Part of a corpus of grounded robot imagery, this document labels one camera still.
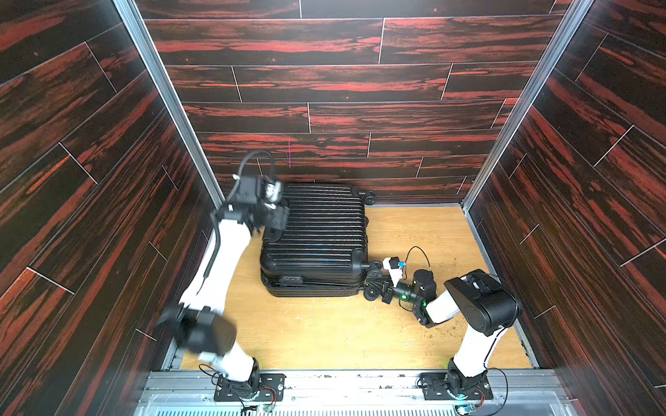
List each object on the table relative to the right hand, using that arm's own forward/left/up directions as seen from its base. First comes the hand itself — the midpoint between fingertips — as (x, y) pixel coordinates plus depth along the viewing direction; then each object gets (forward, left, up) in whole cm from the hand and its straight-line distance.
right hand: (371, 276), depth 90 cm
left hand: (+10, +31, +21) cm, 39 cm away
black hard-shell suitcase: (+1, +17, +14) cm, 22 cm away
